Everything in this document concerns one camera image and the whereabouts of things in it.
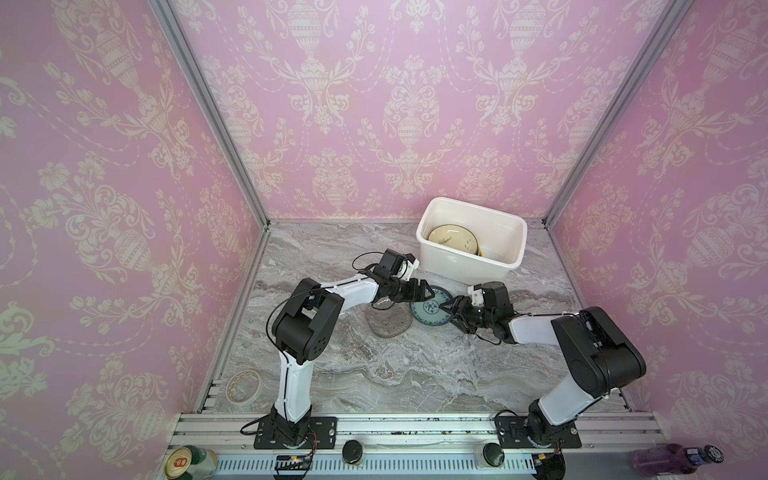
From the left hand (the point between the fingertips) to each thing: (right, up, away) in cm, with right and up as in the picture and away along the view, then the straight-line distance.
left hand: (426, 296), depth 93 cm
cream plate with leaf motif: (+12, +20, +15) cm, 28 cm away
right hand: (+5, -4, -1) cm, 7 cm away
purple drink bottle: (+49, -29, -30) cm, 64 cm away
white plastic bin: (+27, +19, +10) cm, 35 cm away
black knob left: (-19, -28, -30) cm, 45 cm away
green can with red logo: (-53, -30, -31) cm, 68 cm away
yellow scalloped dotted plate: (+21, +13, +13) cm, 28 cm away
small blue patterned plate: (+1, -5, +2) cm, 5 cm away
